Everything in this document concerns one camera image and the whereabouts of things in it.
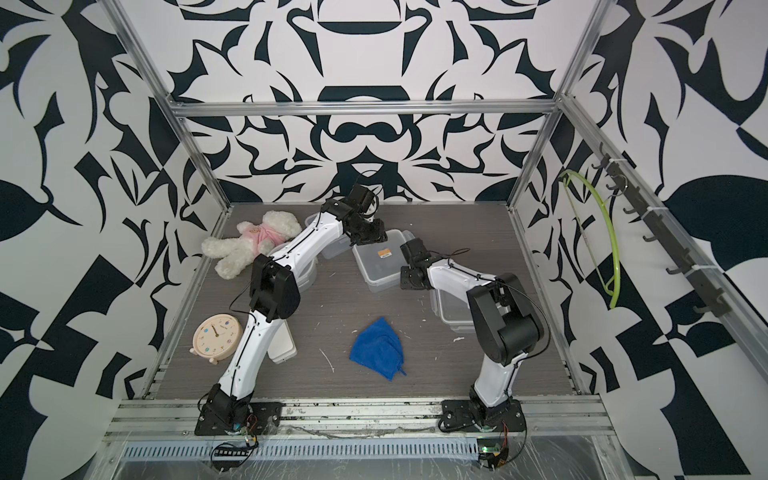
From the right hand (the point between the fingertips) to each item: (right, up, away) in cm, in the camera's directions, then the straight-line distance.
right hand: (410, 274), depth 97 cm
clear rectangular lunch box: (-10, +4, 0) cm, 10 cm away
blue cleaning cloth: (-9, -18, -15) cm, 25 cm away
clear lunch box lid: (+12, -11, -5) cm, 17 cm away
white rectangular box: (-35, -17, -17) cm, 43 cm away
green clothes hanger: (+43, 0, -27) cm, 51 cm away
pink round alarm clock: (-55, -16, -12) cm, 59 cm away
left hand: (-9, +13, +1) cm, 16 cm away
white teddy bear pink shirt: (-51, +11, +2) cm, 52 cm away
